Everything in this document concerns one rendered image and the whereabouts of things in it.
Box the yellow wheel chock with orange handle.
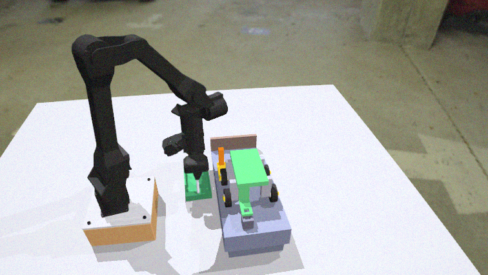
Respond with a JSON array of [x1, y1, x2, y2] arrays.
[[217, 147, 226, 176]]

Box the green tray rim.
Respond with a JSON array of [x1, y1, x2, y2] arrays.
[[184, 171, 212, 201]]

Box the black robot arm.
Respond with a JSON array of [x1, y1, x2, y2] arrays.
[[72, 34, 228, 217]]

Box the green four-wheeled trolley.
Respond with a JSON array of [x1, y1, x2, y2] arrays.
[[219, 148, 279, 217]]

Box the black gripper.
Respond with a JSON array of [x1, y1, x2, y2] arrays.
[[181, 127, 209, 180]]

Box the green tray floor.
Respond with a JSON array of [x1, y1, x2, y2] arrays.
[[186, 172, 210, 195]]

